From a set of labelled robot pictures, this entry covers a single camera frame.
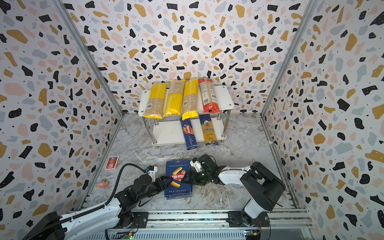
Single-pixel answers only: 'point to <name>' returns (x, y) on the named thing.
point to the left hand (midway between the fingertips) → (174, 182)
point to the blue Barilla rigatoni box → (176, 188)
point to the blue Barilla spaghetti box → (190, 137)
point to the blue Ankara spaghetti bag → (209, 135)
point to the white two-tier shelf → (169, 130)
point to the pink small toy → (103, 184)
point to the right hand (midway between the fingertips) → (186, 183)
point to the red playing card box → (112, 162)
